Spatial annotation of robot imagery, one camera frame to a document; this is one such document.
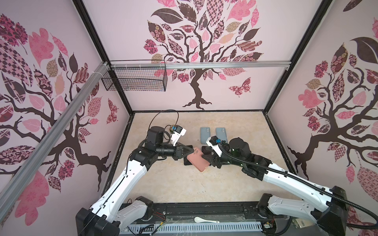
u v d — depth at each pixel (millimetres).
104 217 377
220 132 1069
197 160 689
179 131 624
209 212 759
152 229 709
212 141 587
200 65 932
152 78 795
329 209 389
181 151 589
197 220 708
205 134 1067
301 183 449
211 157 613
